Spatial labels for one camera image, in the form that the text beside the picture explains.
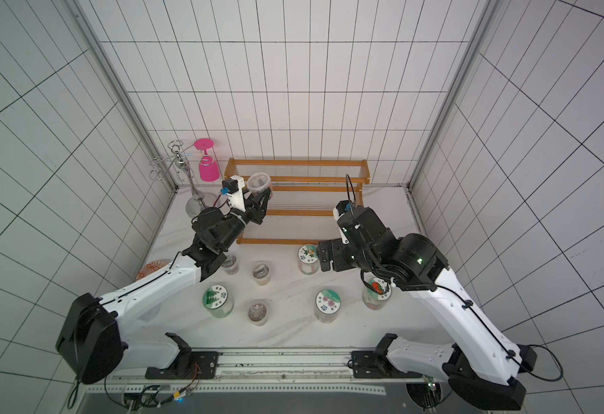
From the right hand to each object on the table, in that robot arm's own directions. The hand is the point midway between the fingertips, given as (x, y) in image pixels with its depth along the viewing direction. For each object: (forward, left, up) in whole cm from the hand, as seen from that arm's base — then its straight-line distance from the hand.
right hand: (323, 249), depth 62 cm
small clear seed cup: (-8, +19, -26) cm, 33 cm away
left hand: (+18, +18, +1) cm, 25 cm away
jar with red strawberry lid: (-2, -17, -26) cm, 31 cm away
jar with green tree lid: (-6, +32, -23) cm, 40 cm away
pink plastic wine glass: (+43, +47, -13) cm, 65 cm away
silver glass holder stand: (+36, +53, -25) cm, 69 cm away
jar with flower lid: (+9, +5, -23) cm, 25 cm away
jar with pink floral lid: (-6, -2, -23) cm, 24 cm away
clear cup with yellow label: (+5, +21, -26) cm, 34 cm away
